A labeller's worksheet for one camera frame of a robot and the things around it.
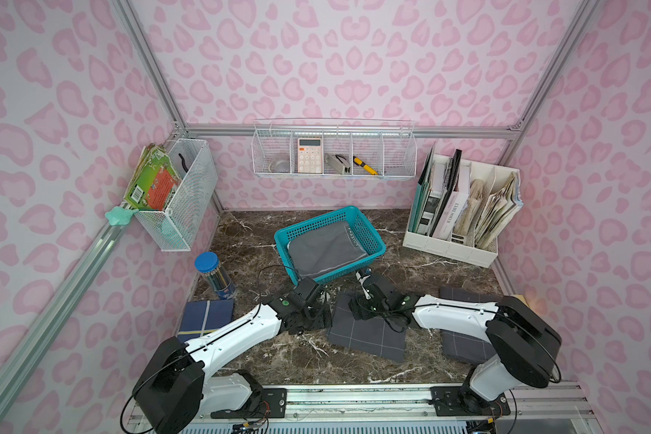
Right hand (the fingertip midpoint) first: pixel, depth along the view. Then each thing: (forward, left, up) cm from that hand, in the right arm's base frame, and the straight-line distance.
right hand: (358, 300), depth 88 cm
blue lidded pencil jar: (+2, +44, +6) cm, 44 cm away
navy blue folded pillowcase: (-6, +51, -2) cm, 51 cm away
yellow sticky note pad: (+6, -59, -10) cm, 60 cm away
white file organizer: (+33, -29, +20) cm, 49 cm away
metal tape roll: (+38, +27, +24) cm, 53 cm away
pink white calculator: (+42, +17, +26) cm, 52 cm away
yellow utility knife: (+42, -3, +22) cm, 47 cm away
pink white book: (+28, -33, +12) cm, 45 cm away
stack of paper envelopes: (+26, -47, +16) cm, 56 cm away
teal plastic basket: (+27, -3, +2) cm, 27 cm away
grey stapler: (+42, +7, +23) cm, 48 cm away
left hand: (-6, +11, +2) cm, 13 cm away
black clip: (+35, +58, +29) cm, 74 cm away
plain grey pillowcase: (+20, +12, +1) cm, 23 cm away
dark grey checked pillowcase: (-10, -5, -3) cm, 12 cm away
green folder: (+29, -21, +21) cm, 41 cm away
